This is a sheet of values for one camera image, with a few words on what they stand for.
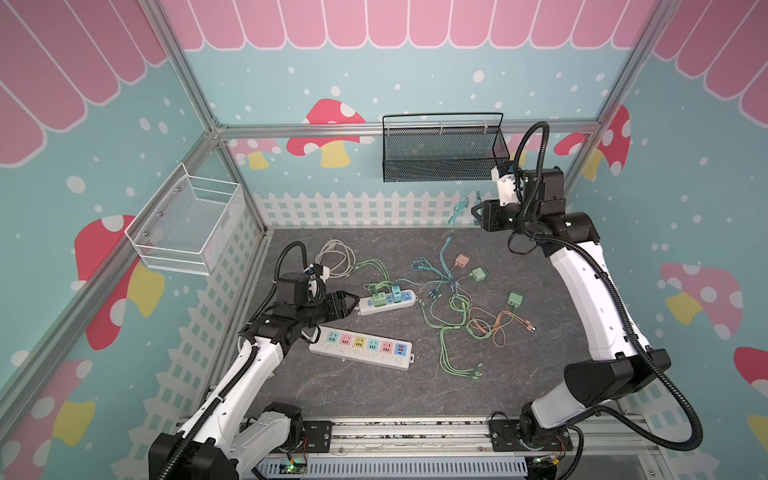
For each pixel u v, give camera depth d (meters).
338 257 1.11
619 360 0.41
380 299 0.92
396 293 0.94
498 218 0.63
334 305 0.69
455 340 0.91
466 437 0.76
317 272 0.70
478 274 1.05
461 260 1.09
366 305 0.96
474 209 0.72
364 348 0.87
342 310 0.70
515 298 0.98
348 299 0.73
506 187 0.63
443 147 0.95
